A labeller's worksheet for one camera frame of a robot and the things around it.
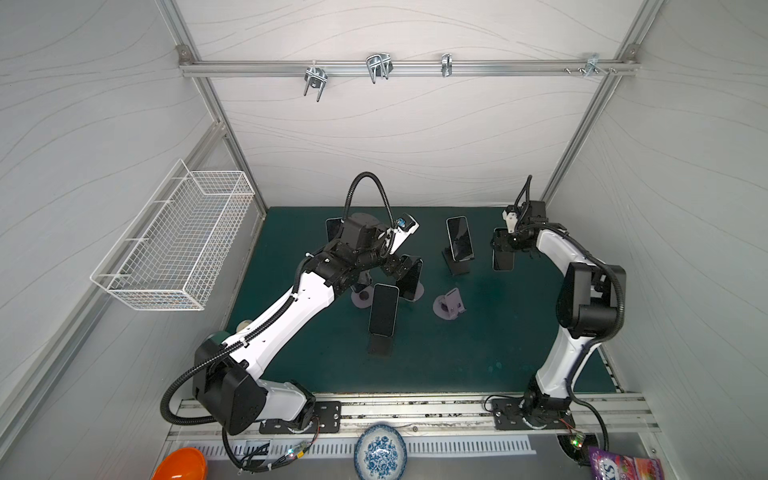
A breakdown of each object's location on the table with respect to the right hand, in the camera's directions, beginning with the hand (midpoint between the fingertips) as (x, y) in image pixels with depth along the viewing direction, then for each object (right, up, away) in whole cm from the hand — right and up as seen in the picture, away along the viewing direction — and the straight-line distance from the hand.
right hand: (510, 235), depth 99 cm
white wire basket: (-92, -4, -31) cm, 97 cm away
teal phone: (-42, -24, -5) cm, 49 cm away
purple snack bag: (+8, -51, -34) cm, 62 cm away
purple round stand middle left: (-49, -21, -4) cm, 53 cm away
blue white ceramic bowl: (-43, -51, -30) cm, 73 cm away
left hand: (-35, -1, -24) cm, 42 cm away
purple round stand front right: (-23, -21, -11) cm, 33 cm away
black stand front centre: (-43, -32, -14) cm, 55 cm away
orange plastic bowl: (-87, -53, -31) cm, 107 cm away
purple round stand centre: (-31, -19, -3) cm, 36 cm away
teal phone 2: (-35, -15, -9) cm, 39 cm away
